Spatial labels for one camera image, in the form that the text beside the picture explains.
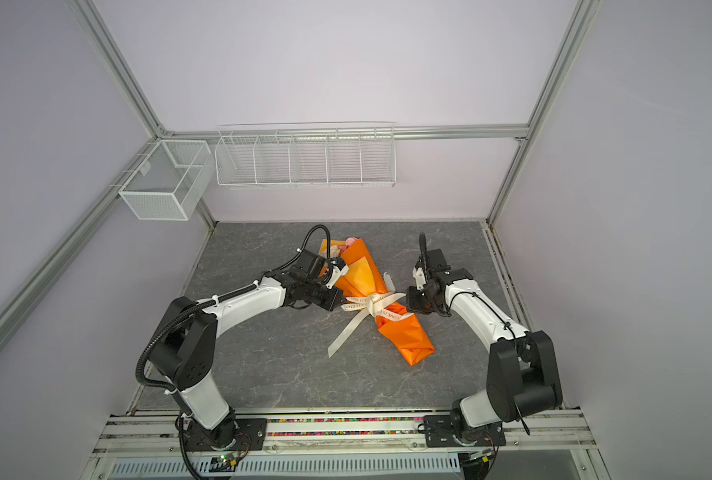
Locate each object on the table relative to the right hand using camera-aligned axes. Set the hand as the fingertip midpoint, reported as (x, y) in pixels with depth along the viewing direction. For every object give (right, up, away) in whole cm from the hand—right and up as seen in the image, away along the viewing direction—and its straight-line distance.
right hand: (414, 307), depth 87 cm
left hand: (-20, +1, +1) cm, 20 cm away
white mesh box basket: (-79, +39, +9) cm, 89 cm away
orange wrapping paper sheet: (-15, +9, +5) cm, 18 cm away
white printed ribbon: (-12, 0, 0) cm, 12 cm away
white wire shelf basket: (-34, +49, +12) cm, 61 cm away
